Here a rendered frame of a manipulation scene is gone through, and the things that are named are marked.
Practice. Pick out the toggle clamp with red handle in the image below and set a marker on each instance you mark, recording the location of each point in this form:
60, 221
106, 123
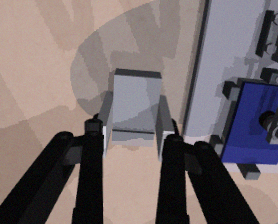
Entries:
267, 48

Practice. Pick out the blue rectangular plate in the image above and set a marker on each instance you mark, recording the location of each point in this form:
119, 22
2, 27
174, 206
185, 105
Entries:
243, 137

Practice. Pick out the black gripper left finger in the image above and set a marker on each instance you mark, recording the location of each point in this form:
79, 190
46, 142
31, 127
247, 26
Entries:
36, 193

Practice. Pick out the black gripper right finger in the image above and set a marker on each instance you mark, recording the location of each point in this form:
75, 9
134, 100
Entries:
219, 197

